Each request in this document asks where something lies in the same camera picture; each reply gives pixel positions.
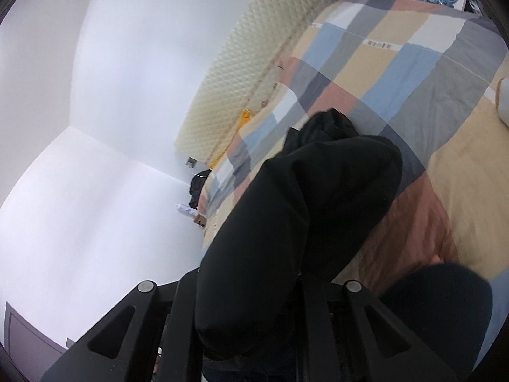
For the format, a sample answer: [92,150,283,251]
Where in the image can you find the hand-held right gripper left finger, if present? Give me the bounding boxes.
[40,269,204,382]

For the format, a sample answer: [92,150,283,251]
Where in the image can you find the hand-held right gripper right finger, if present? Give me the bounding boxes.
[295,274,455,382]

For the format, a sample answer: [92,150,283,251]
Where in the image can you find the black puffer jacket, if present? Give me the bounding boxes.
[194,107,405,364]

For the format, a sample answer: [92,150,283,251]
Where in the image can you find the person's dark blue pants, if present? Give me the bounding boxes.
[377,262,494,382]

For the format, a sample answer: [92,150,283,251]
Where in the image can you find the grey door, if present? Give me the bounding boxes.
[4,301,68,371]

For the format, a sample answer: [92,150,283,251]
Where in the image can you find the black bag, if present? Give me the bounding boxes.
[188,174,211,210]

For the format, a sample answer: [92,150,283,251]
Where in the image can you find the yellow cloth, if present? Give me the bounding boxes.
[208,109,255,170]

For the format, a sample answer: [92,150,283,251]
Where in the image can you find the checkered bed blanket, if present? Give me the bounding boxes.
[198,0,509,299]

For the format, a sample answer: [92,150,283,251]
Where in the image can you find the cream quilted headboard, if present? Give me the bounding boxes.
[174,0,335,165]

